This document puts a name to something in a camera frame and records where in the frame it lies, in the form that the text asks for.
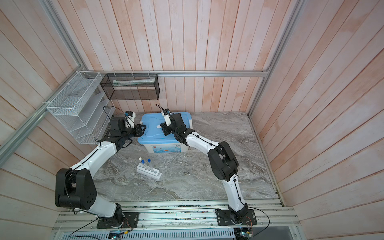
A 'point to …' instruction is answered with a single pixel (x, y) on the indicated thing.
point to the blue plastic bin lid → (154, 134)
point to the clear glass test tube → (140, 161)
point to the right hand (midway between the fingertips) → (162, 124)
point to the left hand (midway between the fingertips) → (143, 128)
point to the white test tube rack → (146, 170)
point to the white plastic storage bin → (167, 148)
